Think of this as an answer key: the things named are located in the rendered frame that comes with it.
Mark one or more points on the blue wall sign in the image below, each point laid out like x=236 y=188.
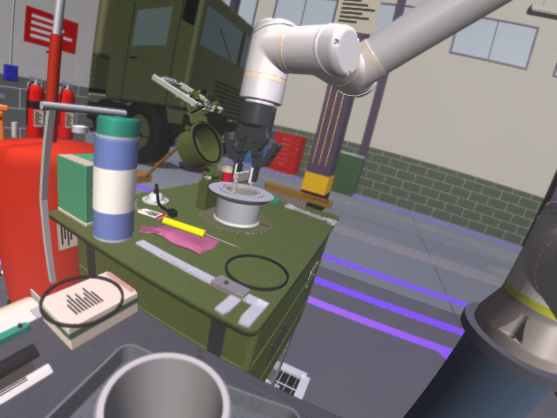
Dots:
x=10 y=72

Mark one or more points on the green fuel tank body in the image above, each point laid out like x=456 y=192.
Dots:
x=243 y=278

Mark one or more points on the white notepad block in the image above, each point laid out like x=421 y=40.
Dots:
x=104 y=311

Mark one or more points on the beige wall poster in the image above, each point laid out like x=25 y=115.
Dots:
x=357 y=15

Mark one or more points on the red wall sign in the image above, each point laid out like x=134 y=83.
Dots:
x=39 y=30

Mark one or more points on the white red label tag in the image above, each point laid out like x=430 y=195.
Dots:
x=150 y=213

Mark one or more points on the wooden brush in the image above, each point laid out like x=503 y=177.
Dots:
x=300 y=196

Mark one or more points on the red fire extinguisher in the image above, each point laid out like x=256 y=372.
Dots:
x=35 y=109
x=67 y=111

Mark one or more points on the pink cloth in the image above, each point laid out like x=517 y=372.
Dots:
x=183 y=238

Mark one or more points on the red cabinet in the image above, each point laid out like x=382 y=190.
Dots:
x=290 y=152

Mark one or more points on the green cabinet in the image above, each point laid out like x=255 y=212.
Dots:
x=349 y=174

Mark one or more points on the grey filler neck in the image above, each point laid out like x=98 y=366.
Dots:
x=237 y=211

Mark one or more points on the silver strainer basket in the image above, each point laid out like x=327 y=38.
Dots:
x=243 y=188

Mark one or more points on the grey tray cup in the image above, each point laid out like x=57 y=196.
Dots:
x=165 y=392

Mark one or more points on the steel caliper ruler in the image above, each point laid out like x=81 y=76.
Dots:
x=183 y=264

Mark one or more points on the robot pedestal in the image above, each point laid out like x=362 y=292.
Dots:
x=487 y=374

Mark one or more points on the red drum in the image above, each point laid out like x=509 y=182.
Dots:
x=22 y=209

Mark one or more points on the grey bail lever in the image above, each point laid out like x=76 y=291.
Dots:
x=183 y=91

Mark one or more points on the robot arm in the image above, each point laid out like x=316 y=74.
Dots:
x=304 y=41

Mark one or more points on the white floor grate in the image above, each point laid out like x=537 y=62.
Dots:
x=289 y=381

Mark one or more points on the green truck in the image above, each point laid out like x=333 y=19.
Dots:
x=165 y=56

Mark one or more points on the green box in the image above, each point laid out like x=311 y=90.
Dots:
x=75 y=187

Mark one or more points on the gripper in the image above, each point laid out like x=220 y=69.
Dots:
x=257 y=116

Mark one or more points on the blue white flask teal cap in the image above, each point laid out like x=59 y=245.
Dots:
x=115 y=187

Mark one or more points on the black tube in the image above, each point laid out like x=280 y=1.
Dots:
x=17 y=361

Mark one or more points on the red thread spool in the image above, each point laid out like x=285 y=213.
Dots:
x=228 y=173

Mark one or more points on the green round filler lid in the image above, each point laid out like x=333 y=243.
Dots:
x=191 y=146

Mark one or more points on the white bar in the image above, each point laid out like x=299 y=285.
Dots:
x=26 y=385

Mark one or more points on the purple column with yellow base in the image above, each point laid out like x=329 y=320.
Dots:
x=328 y=130

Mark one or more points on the grey tray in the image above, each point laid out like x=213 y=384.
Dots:
x=270 y=400

